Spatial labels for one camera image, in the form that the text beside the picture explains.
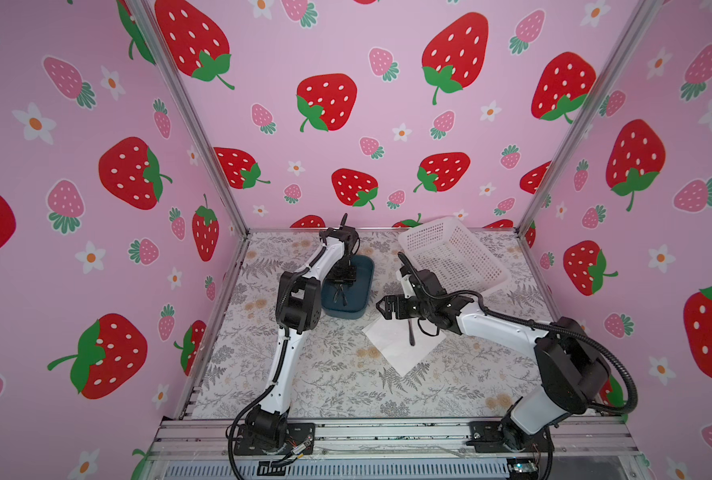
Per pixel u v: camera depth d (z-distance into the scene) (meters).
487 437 0.73
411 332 0.93
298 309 0.67
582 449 0.73
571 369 0.45
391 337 0.93
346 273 0.95
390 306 0.78
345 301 1.01
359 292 1.02
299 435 0.74
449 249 1.15
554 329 0.48
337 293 1.01
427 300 0.67
